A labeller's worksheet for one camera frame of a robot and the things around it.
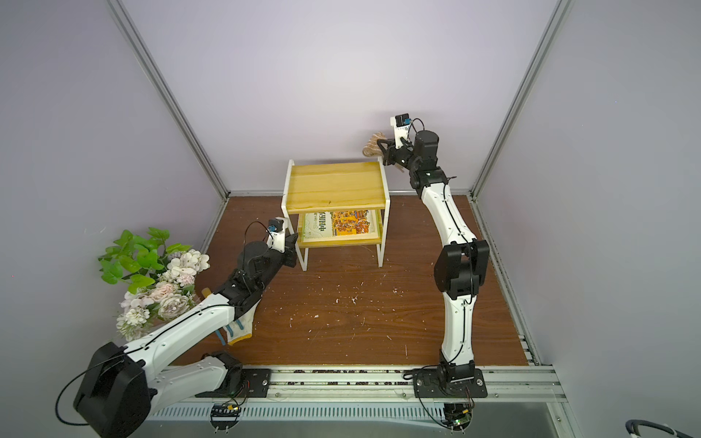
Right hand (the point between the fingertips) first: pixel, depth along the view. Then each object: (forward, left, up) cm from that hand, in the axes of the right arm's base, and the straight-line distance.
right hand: (387, 133), depth 83 cm
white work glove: (-49, +45, -37) cm, 76 cm away
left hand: (-27, +27, -17) cm, 42 cm away
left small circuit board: (-70, +44, -42) cm, 93 cm away
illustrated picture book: (-19, +15, -22) cm, 32 cm away
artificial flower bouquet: (-45, +55, -10) cm, 72 cm away
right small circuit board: (-68, -19, -43) cm, 82 cm away
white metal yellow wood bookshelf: (-24, +14, -7) cm, 29 cm away
